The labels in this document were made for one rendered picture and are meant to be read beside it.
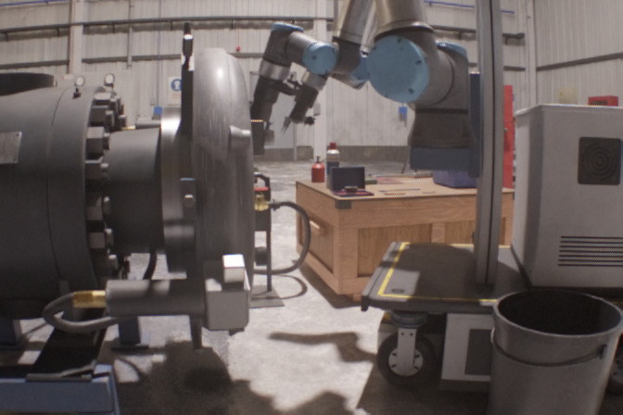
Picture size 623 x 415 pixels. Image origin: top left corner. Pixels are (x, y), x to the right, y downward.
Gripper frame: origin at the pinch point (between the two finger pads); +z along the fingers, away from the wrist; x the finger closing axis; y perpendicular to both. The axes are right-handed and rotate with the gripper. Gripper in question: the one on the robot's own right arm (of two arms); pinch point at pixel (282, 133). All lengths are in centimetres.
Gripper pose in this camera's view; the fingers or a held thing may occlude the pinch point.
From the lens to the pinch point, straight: 185.4
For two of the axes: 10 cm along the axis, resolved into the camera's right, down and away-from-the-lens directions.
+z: -4.1, 9.1, 0.4
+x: 1.2, 0.1, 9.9
